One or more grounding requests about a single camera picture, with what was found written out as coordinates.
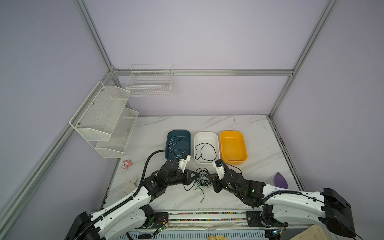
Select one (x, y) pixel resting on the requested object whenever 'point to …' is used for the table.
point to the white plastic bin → (206, 147)
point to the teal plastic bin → (179, 141)
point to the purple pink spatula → (280, 181)
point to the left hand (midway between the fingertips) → (197, 175)
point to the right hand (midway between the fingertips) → (207, 177)
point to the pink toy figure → (126, 163)
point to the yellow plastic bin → (233, 147)
